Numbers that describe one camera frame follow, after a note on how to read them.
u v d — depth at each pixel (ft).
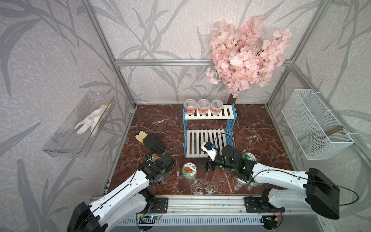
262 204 2.14
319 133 2.04
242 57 2.10
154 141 3.15
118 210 1.75
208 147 2.07
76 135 2.15
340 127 2.03
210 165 2.13
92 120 2.10
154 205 2.23
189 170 2.53
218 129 3.37
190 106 2.43
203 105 2.43
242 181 2.47
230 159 1.89
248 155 2.71
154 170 1.80
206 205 2.47
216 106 2.43
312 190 1.35
